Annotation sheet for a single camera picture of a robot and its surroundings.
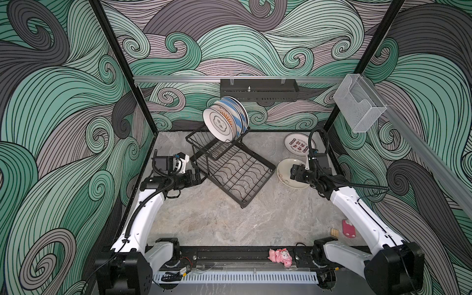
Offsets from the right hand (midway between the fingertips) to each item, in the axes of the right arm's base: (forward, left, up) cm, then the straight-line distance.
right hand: (300, 171), depth 83 cm
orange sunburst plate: (+17, +33, +16) cm, 41 cm away
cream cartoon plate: (+8, +3, -14) cm, 17 cm away
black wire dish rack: (+10, +30, -13) cm, 35 cm away
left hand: (-4, +46, +2) cm, 46 cm away
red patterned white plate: (+30, -10, -16) cm, 36 cm away
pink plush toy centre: (-32, +12, -12) cm, 36 cm away
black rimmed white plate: (+18, +39, +11) cm, 44 cm away
